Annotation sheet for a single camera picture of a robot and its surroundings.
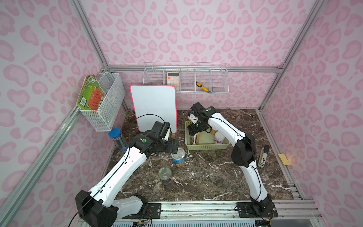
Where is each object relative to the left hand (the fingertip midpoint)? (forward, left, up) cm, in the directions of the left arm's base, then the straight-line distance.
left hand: (170, 142), depth 76 cm
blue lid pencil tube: (+7, +32, -2) cm, 33 cm away
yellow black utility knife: (+40, -20, +5) cm, 45 cm away
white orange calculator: (+42, 0, +11) cm, 44 cm away
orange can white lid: (+4, -23, +4) cm, 24 cm away
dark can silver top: (-14, +3, -10) cm, 18 cm away
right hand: (+15, -14, -10) cm, 22 cm away
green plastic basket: (+13, -23, -21) cm, 34 cm away
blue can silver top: (-4, -5, -11) cm, 12 cm away
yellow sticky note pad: (+1, -74, -24) cm, 78 cm away
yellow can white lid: (+9, -16, -11) cm, 21 cm away
